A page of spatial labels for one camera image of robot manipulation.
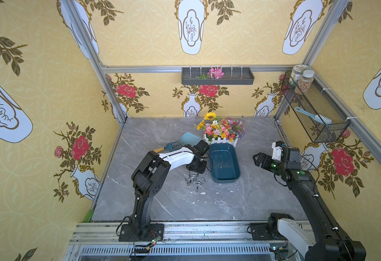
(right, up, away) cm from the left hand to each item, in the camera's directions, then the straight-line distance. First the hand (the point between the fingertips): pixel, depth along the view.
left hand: (194, 167), depth 96 cm
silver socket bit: (0, -4, -4) cm, 5 cm away
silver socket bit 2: (+5, -6, -6) cm, 9 cm away
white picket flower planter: (+15, +21, -4) cm, 26 cm away
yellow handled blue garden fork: (-16, +11, +10) cm, 22 cm away
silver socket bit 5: (+1, -10, -8) cm, 13 cm away
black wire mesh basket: (+65, +37, -8) cm, 75 cm away
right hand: (+35, +8, -13) cm, 38 cm away
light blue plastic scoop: (-4, +17, +16) cm, 23 cm away
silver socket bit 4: (+3, -7, -7) cm, 10 cm away
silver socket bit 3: (-3, -7, -6) cm, 10 cm away
